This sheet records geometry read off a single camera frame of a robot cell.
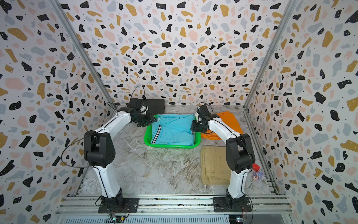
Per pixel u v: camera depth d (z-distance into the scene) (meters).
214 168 0.85
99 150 0.52
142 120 0.83
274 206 0.75
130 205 0.73
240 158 0.50
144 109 0.86
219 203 0.74
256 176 0.82
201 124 0.70
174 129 1.00
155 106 1.24
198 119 0.86
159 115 1.04
